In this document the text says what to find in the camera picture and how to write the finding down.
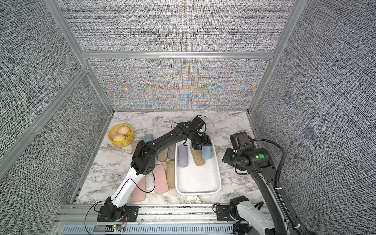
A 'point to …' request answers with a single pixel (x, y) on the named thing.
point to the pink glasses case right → (160, 178)
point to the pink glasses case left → (138, 194)
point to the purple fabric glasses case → (182, 155)
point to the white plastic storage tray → (193, 179)
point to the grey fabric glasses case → (172, 152)
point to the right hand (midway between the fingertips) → (229, 155)
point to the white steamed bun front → (119, 137)
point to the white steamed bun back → (124, 130)
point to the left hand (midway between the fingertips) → (212, 146)
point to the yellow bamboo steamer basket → (129, 137)
